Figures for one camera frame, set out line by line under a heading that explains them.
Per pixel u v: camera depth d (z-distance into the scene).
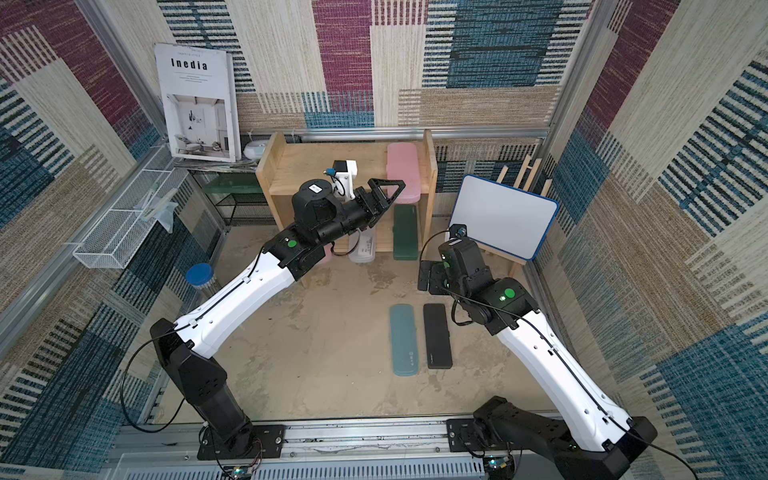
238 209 1.16
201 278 0.81
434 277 0.62
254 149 0.86
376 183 0.57
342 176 0.61
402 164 0.72
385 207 0.57
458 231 0.60
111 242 0.70
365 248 0.83
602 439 0.37
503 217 0.90
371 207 0.57
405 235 0.85
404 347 0.90
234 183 0.99
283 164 0.75
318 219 0.52
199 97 0.77
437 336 0.92
